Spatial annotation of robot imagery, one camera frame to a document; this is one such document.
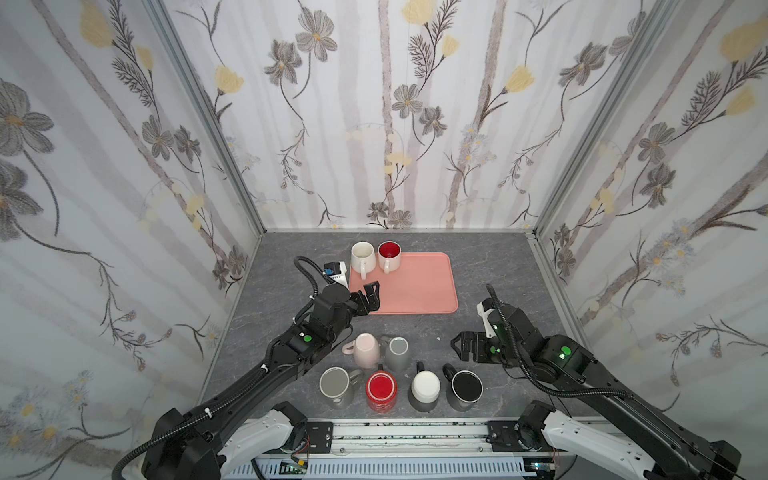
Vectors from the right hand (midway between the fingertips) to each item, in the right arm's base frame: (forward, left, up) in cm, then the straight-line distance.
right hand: (459, 341), depth 73 cm
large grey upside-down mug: (-10, +30, -8) cm, 32 cm away
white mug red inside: (+36, +18, -14) cm, 43 cm away
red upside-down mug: (-10, +19, -10) cm, 23 cm away
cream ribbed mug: (+33, +27, -13) cm, 45 cm away
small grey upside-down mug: (-1, +15, -8) cm, 17 cm away
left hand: (+14, +25, +4) cm, 29 cm away
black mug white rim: (-9, -2, -8) cm, 12 cm away
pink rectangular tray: (+28, +6, -19) cm, 34 cm away
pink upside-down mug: (0, +23, -10) cm, 25 cm away
